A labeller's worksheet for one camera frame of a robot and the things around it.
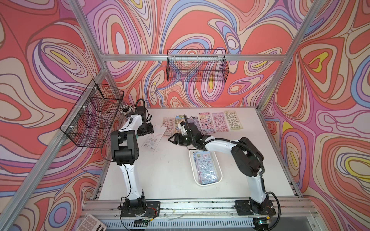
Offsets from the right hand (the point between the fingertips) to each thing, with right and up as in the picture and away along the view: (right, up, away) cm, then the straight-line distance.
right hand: (172, 143), depth 89 cm
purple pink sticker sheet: (+36, +13, +22) cm, 44 cm away
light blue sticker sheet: (+21, -14, -3) cm, 25 cm away
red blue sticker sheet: (-15, 0, +11) cm, 18 cm away
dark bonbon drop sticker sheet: (+16, +15, +22) cm, 31 cm away
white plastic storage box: (+13, -13, 0) cm, 18 cm away
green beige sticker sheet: (+46, +15, +22) cm, 53 cm away
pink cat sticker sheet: (+25, +13, +22) cm, 36 cm away
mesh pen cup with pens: (-33, +22, +8) cm, 40 cm away
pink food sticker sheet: (-4, +13, +22) cm, 26 cm away
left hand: (-17, +6, +11) cm, 21 cm away
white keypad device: (-37, -35, -21) cm, 55 cm away
